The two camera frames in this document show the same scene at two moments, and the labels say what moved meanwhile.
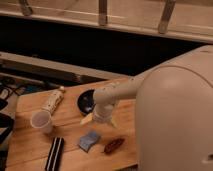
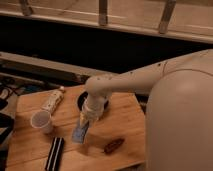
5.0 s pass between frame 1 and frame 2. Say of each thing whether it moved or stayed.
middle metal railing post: stayed
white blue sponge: moved
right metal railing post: stayed
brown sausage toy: stayed
